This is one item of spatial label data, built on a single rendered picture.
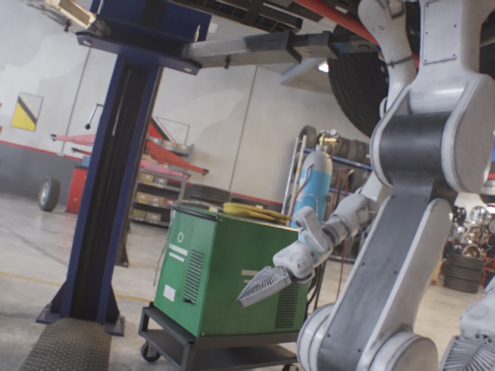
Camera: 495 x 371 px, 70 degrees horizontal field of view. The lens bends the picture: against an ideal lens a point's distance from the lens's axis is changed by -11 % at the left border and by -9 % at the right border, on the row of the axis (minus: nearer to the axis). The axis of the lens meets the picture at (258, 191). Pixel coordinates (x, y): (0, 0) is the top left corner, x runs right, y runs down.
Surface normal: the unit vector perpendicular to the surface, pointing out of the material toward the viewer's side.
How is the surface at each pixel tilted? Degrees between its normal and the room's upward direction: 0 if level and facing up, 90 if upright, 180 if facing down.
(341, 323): 70
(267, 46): 90
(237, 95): 90
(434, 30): 96
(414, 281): 90
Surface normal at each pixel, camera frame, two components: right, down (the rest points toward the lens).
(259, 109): 0.31, 0.00
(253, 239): 0.64, 0.01
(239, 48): -0.54, -0.16
